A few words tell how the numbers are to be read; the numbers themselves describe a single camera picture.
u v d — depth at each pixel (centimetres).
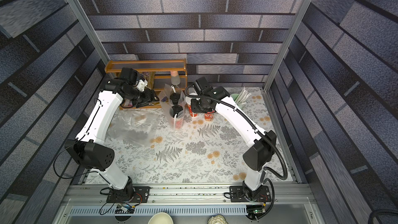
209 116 94
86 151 44
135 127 98
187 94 58
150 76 101
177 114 79
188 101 89
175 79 100
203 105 64
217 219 67
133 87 65
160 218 65
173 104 88
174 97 90
